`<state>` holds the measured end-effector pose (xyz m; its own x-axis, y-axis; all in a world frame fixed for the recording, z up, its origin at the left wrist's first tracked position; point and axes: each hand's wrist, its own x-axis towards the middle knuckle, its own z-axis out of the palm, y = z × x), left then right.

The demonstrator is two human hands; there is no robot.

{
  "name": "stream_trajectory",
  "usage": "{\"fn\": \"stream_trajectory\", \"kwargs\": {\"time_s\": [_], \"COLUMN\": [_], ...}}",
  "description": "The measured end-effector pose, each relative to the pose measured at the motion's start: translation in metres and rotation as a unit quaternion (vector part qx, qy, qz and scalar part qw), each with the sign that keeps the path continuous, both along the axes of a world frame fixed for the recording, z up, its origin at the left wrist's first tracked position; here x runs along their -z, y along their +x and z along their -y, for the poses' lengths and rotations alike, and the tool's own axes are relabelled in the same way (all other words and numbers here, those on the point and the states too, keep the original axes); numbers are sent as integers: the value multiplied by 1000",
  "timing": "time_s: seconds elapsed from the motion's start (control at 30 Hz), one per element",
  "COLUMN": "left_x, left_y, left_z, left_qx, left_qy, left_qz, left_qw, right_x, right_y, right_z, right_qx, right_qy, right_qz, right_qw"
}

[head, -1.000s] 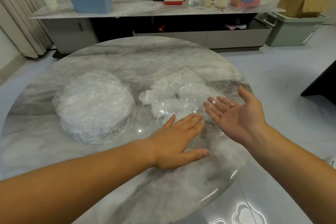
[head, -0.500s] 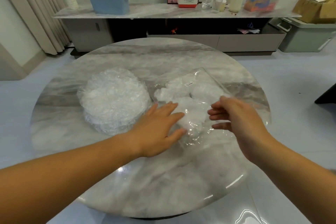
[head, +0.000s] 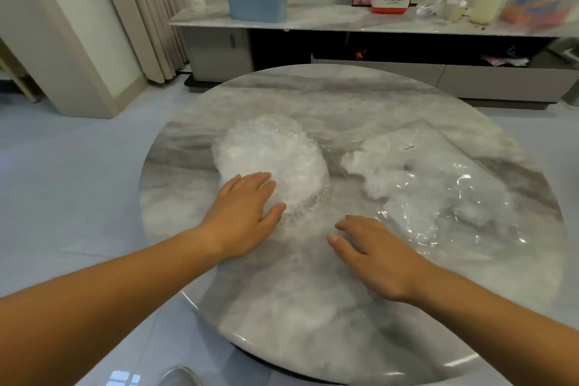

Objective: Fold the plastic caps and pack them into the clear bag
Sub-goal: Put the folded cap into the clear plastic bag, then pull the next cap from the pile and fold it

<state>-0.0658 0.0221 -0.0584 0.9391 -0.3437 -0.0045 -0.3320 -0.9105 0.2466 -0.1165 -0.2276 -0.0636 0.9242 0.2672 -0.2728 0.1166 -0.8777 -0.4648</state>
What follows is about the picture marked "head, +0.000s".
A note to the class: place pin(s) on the person's right forearm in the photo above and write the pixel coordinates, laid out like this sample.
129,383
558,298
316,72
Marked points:
507,336

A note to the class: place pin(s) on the grey sneaker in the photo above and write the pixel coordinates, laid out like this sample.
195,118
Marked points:
179,377

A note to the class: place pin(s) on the light wooden chair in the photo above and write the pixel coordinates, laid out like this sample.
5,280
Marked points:
18,74

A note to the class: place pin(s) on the pile of clear plastic caps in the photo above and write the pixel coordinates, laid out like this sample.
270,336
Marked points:
276,150

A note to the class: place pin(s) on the crumpled clear wrapper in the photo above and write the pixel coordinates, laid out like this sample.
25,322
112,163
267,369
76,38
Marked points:
430,1

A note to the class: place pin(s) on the beige curtain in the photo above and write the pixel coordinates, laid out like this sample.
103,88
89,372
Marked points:
140,10

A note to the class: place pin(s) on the black table base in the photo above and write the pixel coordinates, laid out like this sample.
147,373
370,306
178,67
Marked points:
271,365

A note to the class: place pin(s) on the clear bag of caps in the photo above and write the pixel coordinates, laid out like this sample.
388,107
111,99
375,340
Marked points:
416,178

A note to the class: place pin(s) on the clear container colourful contents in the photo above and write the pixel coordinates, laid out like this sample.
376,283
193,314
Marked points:
543,3

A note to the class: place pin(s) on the clear plastic bag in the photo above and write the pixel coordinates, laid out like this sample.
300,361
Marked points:
534,232

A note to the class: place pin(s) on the person's right hand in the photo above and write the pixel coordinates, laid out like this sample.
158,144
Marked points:
384,263

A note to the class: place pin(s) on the small white cup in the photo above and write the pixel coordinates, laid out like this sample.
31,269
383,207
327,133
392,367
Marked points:
453,10

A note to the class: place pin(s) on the person's left hand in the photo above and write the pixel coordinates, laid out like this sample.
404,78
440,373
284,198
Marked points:
242,218

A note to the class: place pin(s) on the person's left forearm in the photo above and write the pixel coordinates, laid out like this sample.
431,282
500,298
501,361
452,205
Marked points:
90,318

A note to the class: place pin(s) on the long grey low cabinet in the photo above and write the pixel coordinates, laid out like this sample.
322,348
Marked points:
215,54

